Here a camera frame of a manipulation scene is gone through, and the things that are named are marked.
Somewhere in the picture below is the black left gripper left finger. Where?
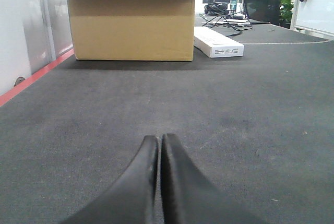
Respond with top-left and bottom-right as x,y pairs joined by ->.
60,135 -> 159,224

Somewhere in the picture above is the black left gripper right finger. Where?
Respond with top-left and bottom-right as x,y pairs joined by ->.
160,133 -> 264,224

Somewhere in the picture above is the grey belt conveyor red edge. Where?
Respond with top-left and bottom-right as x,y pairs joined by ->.
0,22 -> 334,224

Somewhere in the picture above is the long white carton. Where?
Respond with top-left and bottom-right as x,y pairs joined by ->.
193,26 -> 245,58

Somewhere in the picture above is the large cardboard box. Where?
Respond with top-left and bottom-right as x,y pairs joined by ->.
51,0 -> 197,62

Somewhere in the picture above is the black office chair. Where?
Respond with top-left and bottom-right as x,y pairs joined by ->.
243,0 -> 281,25

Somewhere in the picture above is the whiteboard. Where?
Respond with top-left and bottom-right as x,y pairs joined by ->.
290,0 -> 334,37

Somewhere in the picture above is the black cable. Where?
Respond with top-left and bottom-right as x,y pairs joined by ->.
198,12 -> 254,38

